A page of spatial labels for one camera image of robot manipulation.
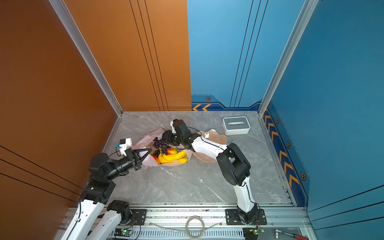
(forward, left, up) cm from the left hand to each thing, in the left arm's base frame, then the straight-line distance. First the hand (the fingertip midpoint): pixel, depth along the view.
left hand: (152, 149), depth 65 cm
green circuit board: (-27, +15, -31) cm, 44 cm away
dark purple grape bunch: (+14, +2, -16) cm, 21 cm away
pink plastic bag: (-4, +1, -4) cm, 6 cm away
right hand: (+16, +2, -14) cm, 21 cm away
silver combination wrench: (+25, -43, -28) cm, 57 cm away
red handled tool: (-28, -65, -27) cm, 76 cm away
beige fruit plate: (+27, -29, -26) cm, 48 cm away
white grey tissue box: (+36, -48, -25) cm, 65 cm away
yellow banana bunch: (+8, -2, -23) cm, 24 cm away
